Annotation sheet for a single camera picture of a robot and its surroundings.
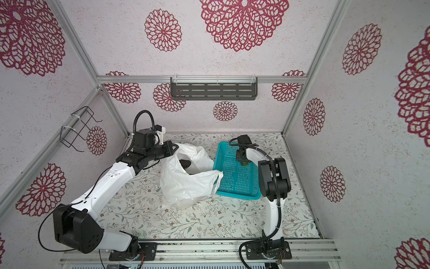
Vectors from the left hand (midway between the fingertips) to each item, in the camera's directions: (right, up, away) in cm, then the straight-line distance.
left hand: (178, 148), depth 81 cm
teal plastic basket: (+31, -19, +17) cm, 40 cm away
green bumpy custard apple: (+36, -9, +20) cm, 42 cm away
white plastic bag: (+6, -11, -9) cm, 16 cm away
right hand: (+36, -3, +23) cm, 43 cm away
